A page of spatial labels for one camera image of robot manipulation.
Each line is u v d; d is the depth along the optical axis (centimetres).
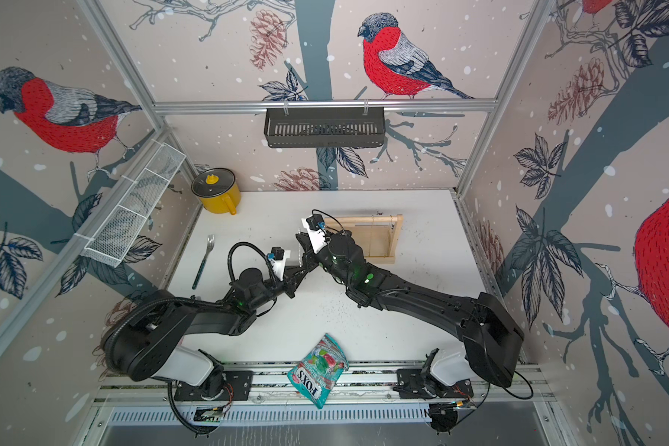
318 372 72
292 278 76
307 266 65
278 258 74
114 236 80
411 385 73
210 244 104
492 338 41
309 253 63
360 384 75
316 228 60
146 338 45
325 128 106
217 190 107
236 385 73
